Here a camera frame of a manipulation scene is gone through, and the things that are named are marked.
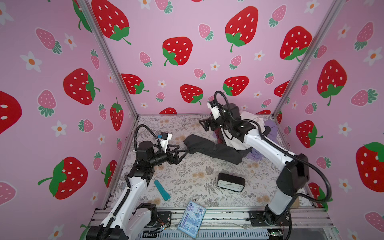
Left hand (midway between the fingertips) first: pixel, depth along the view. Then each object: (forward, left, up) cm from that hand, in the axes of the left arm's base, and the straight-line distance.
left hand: (182, 149), depth 74 cm
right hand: (+18, -12, +6) cm, 22 cm away
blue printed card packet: (-28, -5, -17) cm, 33 cm away
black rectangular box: (-11, -26, -16) cm, 32 cm away
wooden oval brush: (-19, -59, -20) cm, 66 cm away
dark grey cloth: (+15, -8, -18) cm, 25 cm away
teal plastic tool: (-15, +10, -24) cm, 30 cm away
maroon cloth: (+23, -24, -21) cm, 39 cm away
